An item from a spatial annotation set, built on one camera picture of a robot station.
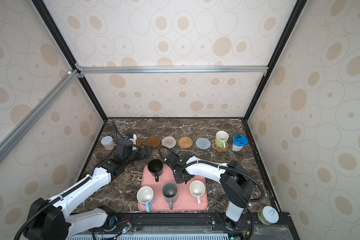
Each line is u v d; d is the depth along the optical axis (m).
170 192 0.82
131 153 0.66
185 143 1.05
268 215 0.72
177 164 0.62
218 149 1.02
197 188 0.83
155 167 0.89
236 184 0.45
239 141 0.95
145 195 0.80
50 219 0.39
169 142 1.06
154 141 1.06
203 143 1.04
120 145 0.61
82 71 0.90
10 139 0.55
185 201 0.81
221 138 0.95
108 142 0.99
